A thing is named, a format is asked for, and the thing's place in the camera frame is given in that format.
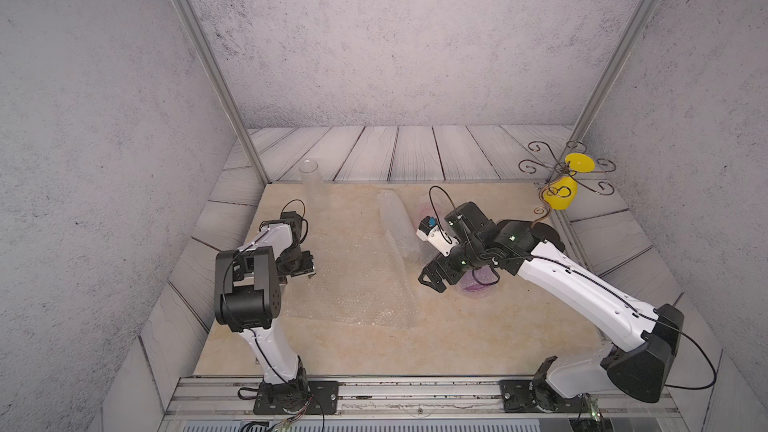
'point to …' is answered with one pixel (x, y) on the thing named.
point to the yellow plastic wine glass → (561, 193)
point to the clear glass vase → (315, 192)
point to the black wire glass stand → (562, 176)
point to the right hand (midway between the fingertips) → (434, 267)
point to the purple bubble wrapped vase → (478, 282)
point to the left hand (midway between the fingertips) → (303, 275)
